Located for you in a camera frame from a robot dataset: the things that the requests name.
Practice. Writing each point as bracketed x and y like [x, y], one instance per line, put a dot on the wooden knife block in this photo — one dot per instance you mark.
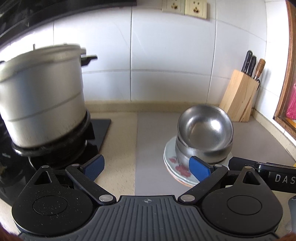
[239, 97]

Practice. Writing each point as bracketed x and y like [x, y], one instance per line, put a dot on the stainless steel bowl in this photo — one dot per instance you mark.
[203, 125]
[227, 145]
[203, 155]

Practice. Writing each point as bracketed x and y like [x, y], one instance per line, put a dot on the black scissors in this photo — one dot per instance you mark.
[257, 84]

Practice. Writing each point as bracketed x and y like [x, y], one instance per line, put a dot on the black gas stove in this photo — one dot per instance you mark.
[97, 132]

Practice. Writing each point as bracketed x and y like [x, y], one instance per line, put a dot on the aluminium cooking pot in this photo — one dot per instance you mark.
[44, 104]

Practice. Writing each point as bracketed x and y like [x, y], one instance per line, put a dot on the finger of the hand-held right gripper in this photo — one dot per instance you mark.
[240, 163]

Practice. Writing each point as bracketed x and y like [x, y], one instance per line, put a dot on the beige wall socket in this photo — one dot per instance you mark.
[173, 5]
[196, 8]

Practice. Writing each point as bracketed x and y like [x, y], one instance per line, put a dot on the black range hood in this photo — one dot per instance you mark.
[46, 11]

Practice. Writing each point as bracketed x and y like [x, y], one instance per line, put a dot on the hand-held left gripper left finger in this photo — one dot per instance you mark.
[93, 168]

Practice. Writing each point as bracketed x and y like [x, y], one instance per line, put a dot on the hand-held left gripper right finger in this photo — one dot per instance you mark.
[199, 169]

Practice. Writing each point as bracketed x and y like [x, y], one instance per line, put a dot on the pink plastic bag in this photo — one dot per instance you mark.
[291, 104]

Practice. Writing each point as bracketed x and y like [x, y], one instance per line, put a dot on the aluminium pot lid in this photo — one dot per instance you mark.
[39, 59]

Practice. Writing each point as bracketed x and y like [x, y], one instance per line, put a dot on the wooden window frame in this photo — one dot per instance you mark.
[283, 92]

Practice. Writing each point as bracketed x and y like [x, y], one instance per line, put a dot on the white plate pink flower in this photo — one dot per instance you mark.
[171, 148]

